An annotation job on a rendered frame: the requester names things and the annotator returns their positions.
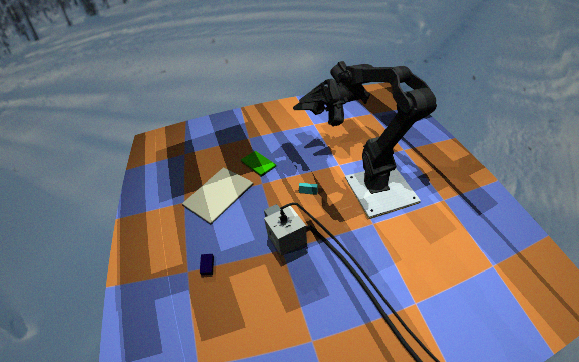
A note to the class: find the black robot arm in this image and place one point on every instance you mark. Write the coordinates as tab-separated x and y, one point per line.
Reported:
412	105

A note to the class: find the beige flat rectangular pad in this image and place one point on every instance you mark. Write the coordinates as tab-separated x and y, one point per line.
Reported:
217	194

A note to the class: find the teal rectangular block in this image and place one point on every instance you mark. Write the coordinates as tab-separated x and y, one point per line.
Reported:
308	188

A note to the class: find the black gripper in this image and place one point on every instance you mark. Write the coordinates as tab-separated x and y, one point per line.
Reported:
320	95

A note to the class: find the green flat rectangular block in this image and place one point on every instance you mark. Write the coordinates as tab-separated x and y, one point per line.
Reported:
257	162

